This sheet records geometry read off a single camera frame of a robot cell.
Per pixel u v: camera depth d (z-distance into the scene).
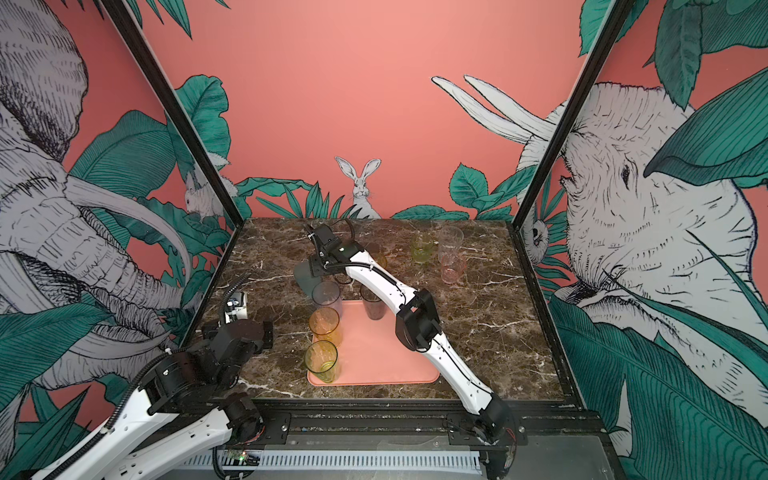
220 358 0.49
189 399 0.45
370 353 0.92
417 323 0.63
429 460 0.70
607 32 0.72
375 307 0.93
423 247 1.12
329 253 0.72
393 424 0.76
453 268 1.04
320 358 0.75
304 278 1.02
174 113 0.87
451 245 1.10
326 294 0.89
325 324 0.78
